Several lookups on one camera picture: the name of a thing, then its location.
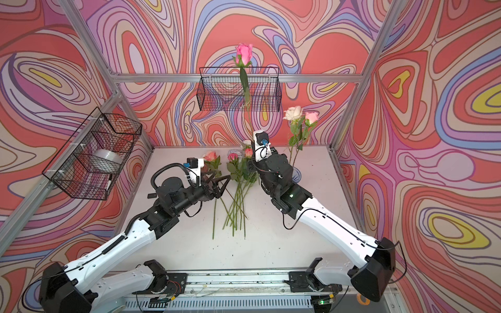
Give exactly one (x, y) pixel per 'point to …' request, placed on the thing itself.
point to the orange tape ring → (359, 299)
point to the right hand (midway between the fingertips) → (254, 146)
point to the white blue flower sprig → (238, 152)
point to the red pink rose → (241, 177)
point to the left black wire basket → (91, 162)
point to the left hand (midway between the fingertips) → (224, 174)
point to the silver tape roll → (109, 155)
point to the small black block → (152, 195)
